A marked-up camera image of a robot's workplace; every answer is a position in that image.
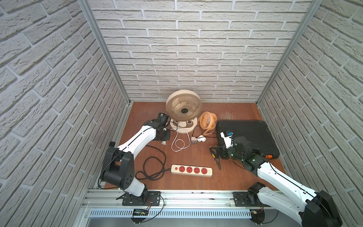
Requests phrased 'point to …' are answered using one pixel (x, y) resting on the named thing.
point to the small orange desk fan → (208, 121)
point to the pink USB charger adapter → (194, 140)
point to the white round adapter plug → (201, 138)
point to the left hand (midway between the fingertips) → (162, 134)
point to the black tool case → (256, 131)
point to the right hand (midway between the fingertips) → (217, 146)
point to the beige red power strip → (191, 170)
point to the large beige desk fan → (183, 106)
